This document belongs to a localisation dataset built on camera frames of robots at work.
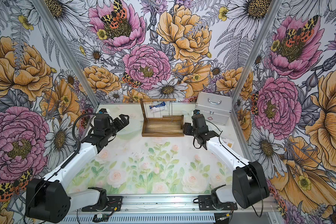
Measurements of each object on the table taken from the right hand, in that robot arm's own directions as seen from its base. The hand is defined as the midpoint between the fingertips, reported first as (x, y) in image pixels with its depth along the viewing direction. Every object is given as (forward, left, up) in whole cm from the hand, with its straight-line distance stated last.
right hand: (187, 129), depth 87 cm
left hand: (+2, +38, +5) cm, 38 cm away
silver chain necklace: (+27, +24, -13) cm, 39 cm away
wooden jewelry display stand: (+14, +12, -15) cm, 25 cm away
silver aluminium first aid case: (+17, -21, -1) cm, 27 cm away
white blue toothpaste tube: (+31, +19, -11) cm, 37 cm away
